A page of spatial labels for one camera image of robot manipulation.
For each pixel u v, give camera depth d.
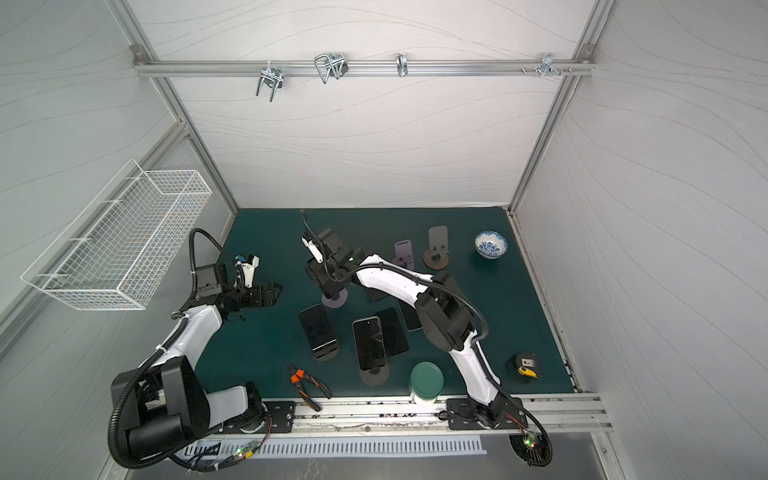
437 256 1.04
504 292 1.00
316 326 0.77
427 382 0.69
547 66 0.77
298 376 0.79
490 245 1.08
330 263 0.69
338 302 0.95
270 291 0.79
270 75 0.78
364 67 0.78
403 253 0.97
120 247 0.69
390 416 0.75
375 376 0.80
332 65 0.77
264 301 0.78
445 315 0.52
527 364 0.80
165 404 0.41
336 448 0.70
